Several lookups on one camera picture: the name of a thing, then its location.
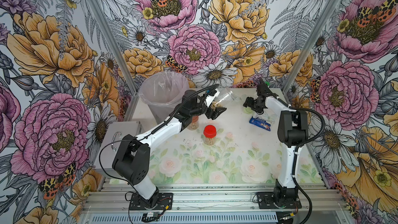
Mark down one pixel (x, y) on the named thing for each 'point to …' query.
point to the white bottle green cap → (267, 83)
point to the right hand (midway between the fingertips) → (248, 108)
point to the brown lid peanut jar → (194, 125)
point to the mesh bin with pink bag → (163, 92)
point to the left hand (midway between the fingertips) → (220, 106)
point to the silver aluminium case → (114, 134)
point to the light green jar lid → (248, 110)
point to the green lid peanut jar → (223, 96)
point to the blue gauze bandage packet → (260, 123)
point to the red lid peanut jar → (210, 132)
